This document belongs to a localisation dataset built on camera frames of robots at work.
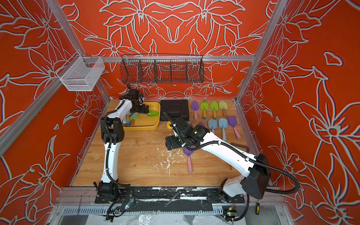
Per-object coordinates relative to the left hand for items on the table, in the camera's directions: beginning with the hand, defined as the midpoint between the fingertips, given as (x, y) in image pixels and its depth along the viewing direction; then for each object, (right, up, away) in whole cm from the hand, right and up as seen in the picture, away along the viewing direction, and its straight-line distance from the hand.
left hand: (142, 109), depth 109 cm
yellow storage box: (+3, -10, -5) cm, 12 cm away
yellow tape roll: (+21, -13, -7) cm, 25 cm away
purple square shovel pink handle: (+70, -10, -5) cm, 71 cm away
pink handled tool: (+46, -11, -6) cm, 48 cm away
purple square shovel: (+36, -29, -20) cm, 50 cm away
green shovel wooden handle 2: (+59, +2, +6) cm, 59 cm away
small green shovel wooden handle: (+8, -4, +1) cm, 9 cm away
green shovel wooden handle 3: (+66, +3, +6) cm, 67 cm away
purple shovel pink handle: (+43, +3, +8) cm, 44 cm away
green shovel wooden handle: (+50, +2, +6) cm, 51 cm away
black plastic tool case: (+25, 0, -1) cm, 25 cm away
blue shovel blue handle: (+62, -11, -6) cm, 64 cm away
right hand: (+25, -18, -35) cm, 46 cm away
